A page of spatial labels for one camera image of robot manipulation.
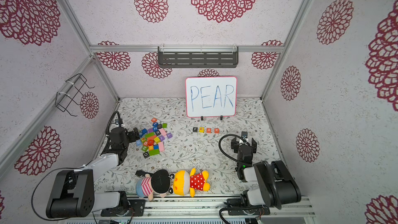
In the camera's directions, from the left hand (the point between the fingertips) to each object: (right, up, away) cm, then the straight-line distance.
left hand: (129, 130), depth 91 cm
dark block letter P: (+39, -1, +11) cm, 40 cm away
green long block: (+14, -13, +2) cm, 19 cm away
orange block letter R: (+53, -1, +10) cm, 54 cm away
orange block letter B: (+10, +6, +16) cm, 20 cm away
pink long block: (+18, -10, +3) cm, 21 cm away
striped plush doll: (+22, -23, -18) cm, 37 cm away
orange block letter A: (+48, -1, +10) cm, 49 cm away
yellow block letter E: (+44, -1, +10) cm, 45 cm away
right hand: (+68, -3, -2) cm, 68 cm away
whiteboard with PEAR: (+50, +21, +12) cm, 55 cm away
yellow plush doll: (+34, -24, -17) cm, 45 cm away
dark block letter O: (+10, -14, -1) cm, 17 cm away
